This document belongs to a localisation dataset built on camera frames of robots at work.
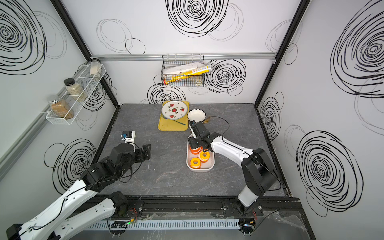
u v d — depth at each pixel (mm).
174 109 1156
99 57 910
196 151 913
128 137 599
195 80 879
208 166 863
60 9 717
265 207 729
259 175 444
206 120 1080
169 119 1116
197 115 1119
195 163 848
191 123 790
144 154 652
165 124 1086
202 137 672
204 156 884
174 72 878
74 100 751
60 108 630
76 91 708
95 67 867
